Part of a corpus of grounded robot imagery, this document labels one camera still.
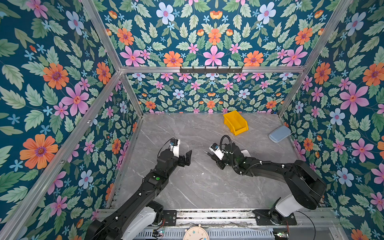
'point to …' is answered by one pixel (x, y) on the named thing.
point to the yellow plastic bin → (235, 122)
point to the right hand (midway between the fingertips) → (213, 154)
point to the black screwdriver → (207, 152)
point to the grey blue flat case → (279, 133)
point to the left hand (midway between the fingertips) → (186, 146)
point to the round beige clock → (196, 233)
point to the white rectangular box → (246, 153)
